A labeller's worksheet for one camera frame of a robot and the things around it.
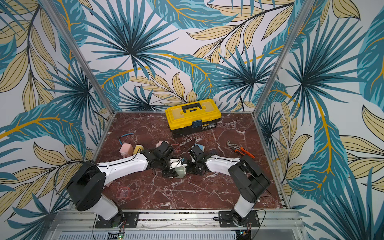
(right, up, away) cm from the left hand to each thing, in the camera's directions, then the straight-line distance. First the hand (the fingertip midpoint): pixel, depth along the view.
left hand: (174, 170), depth 85 cm
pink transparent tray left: (-28, -11, -3) cm, 30 cm away
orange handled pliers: (+41, +10, +14) cm, 45 cm away
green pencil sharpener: (+4, +1, -3) cm, 5 cm away
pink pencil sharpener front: (-30, +11, +5) cm, 32 cm away
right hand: (+6, -1, +5) cm, 7 cm away
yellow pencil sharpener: (-24, +12, +7) cm, 28 cm away
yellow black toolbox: (+12, +31, +11) cm, 35 cm away
